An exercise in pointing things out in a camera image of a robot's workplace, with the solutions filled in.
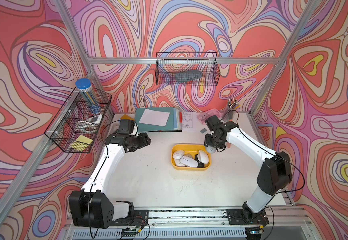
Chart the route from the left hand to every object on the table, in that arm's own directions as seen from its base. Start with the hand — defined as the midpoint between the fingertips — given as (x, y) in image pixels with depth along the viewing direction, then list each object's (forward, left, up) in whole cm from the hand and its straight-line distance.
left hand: (147, 141), depth 81 cm
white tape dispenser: (0, +26, +14) cm, 29 cm away
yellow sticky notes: (-11, +25, +14) cm, 31 cm away
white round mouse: (-5, -17, -16) cm, 24 cm away
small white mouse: (0, -17, -14) cm, 22 cm away
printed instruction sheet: (+31, -26, -18) cm, 45 cm away
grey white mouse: (-3, -36, -4) cm, 36 cm away
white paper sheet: (+31, 0, -13) cm, 34 cm away
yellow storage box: (+6, -26, -17) cm, 32 cm away
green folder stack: (+29, -14, -16) cm, 36 cm away
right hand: (0, -36, -7) cm, 37 cm away
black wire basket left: (+1, +36, +10) cm, 37 cm away
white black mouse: (-4, -32, -13) cm, 34 cm away
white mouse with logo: (-5, -24, -14) cm, 28 cm away
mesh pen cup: (+31, -57, -9) cm, 66 cm away
